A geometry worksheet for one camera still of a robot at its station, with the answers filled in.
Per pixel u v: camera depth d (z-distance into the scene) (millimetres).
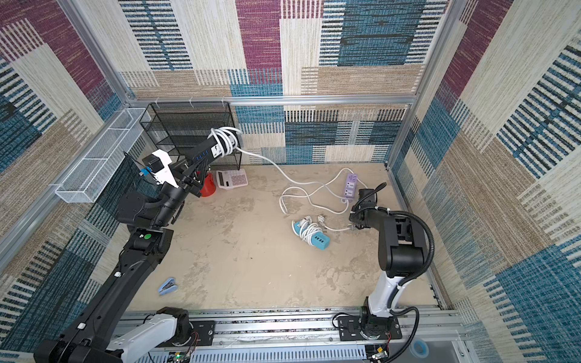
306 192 1082
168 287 810
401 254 498
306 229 897
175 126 1045
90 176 725
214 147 616
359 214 744
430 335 720
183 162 588
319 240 873
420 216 494
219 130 627
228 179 1118
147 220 498
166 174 518
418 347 700
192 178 565
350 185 1085
